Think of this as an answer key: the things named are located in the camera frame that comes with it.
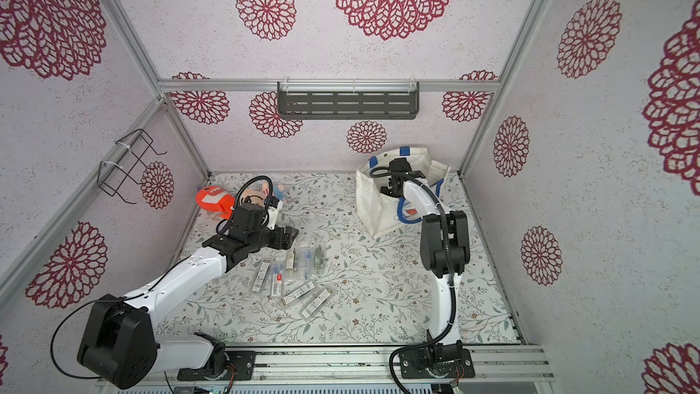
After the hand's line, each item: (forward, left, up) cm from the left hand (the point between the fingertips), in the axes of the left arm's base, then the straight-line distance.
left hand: (288, 230), depth 86 cm
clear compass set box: (-5, +1, -12) cm, 13 cm away
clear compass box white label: (-10, +9, -12) cm, 18 cm away
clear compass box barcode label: (-16, -3, -12) cm, 20 cm away
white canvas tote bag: (+7, -30, 0) cm, 31 cm away
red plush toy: (+18, +31, -6) cm, 36 cm away
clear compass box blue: (-5, -4, -12) cm, 14 cm away
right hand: (+18, -33, -6) cm, 38 cm away
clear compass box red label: (-12, +4, -11) cm, 16 cm away
